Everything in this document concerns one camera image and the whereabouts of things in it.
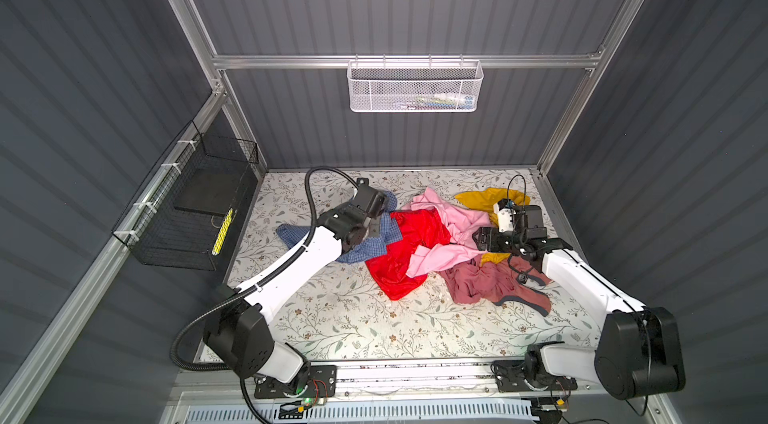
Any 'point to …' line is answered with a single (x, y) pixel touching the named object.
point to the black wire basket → (181, 216)
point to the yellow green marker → (223, 233)
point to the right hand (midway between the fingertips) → (490, 236)
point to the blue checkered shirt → (378, 236)
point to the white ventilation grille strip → (496, 413)
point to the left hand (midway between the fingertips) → (366, 218)
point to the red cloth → (418, 228)
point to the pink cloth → (462, 223)
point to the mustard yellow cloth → (484, 199)
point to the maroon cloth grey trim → (511, 281)
